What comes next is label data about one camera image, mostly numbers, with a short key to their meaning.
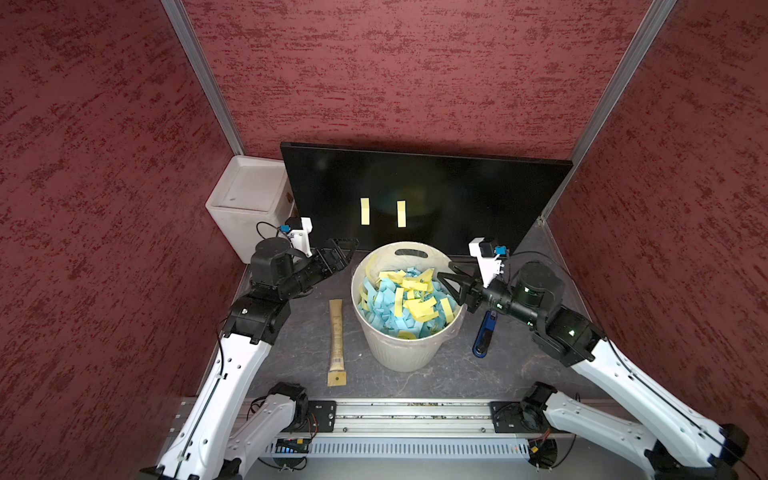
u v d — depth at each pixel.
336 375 0.81
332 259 0.57
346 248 1.09
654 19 0.72
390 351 0.79
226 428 0.41
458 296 0.57
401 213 0.71
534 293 0.47
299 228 0.60
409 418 0.76
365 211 0.71
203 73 0.81
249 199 0.93
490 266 0.54
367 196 0.92
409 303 0.70
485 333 0.86
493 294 0.55
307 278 0.56
